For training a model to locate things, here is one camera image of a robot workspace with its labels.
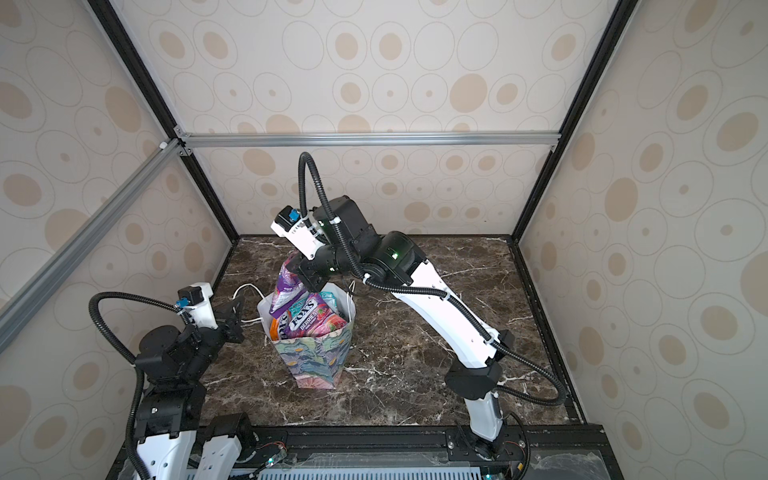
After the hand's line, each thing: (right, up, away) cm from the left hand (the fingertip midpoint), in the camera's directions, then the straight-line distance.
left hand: (250, 295), depth 66 cm
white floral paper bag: (+13, -16, +6) cm, 22 cm away
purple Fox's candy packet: (+11, +2, -5) cm, 12 cm away
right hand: (+11, +7, -7) cm, 15 cm away
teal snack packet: (+15, -2, +13) cm, 20 cm away
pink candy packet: (+12, -6, +7) cm, 15 cm away
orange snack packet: (+2, -9, +8) cm, 12 cm away
